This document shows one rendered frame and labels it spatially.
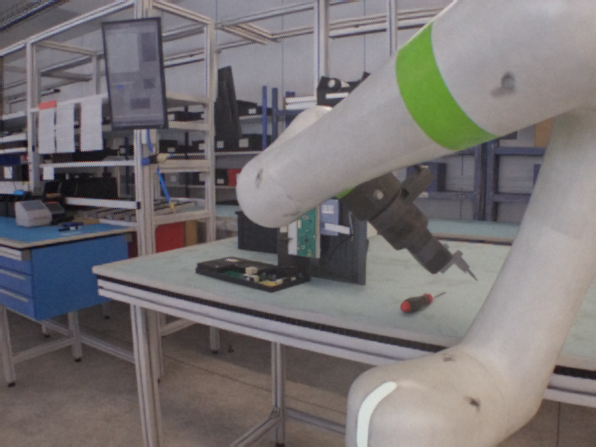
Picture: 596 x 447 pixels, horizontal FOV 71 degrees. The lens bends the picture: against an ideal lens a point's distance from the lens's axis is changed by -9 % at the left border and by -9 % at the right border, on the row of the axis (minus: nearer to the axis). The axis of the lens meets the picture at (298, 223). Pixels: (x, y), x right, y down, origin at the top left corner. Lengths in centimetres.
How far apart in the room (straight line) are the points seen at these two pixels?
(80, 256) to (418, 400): 213
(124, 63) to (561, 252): 204
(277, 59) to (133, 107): 410
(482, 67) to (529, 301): 28
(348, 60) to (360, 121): 522
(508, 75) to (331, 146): 20
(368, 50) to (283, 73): 120
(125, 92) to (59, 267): 90
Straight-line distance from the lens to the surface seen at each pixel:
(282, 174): 55
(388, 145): 42
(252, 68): 639
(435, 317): 83
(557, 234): 50
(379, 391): 47
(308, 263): 117
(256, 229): 139
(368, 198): 70
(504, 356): 56
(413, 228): 73
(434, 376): 50
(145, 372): 140
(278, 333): 92
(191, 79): 713
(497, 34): 34
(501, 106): 36
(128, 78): 226
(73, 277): 243
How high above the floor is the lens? 126
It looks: 7 degrees down
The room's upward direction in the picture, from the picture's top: straight up
